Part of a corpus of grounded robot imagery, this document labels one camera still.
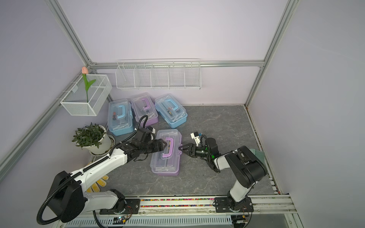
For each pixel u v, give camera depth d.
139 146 0.63
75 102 0.77
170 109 1.05
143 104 1.07
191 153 0.74
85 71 0.85
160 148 0.75
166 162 0.81
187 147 0.77
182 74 1.04
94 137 0.83
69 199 0.40
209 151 0.69
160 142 0.76
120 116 0.99
